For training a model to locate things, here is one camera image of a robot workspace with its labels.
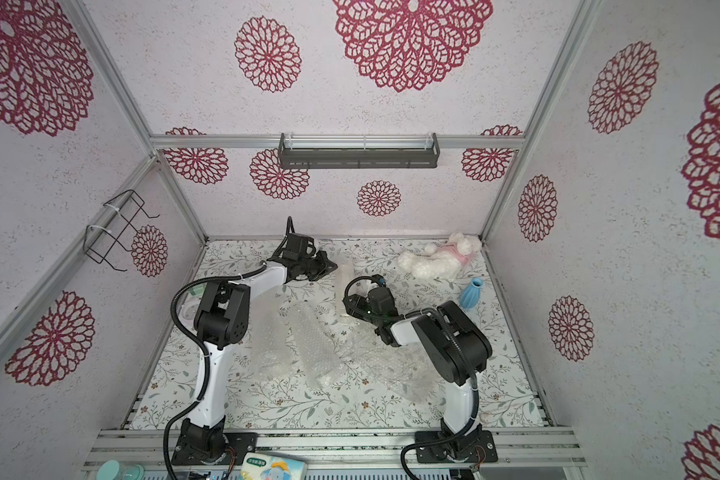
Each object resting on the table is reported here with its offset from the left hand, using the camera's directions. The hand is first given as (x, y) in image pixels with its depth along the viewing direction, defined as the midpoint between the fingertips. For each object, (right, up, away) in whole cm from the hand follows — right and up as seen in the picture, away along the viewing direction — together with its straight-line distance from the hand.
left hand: (340, 264), depth 103 cm
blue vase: (+42, -10, -8) cm, 44 cm away
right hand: (+2, -11, -8) cm, 13 cm away
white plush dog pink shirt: (+35, +1, -4) cm, 35 cm away
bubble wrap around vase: (+18, -31, -16) cm, 39 cm away
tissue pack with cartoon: (-14, -46, -36) cm, 60 cm away
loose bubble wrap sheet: (-17, -24, -22) cm, 38 cm away
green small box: (-50, -9, +1) cm, 50 cm away
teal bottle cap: (-46, -44, -40) cm, 75 cm away
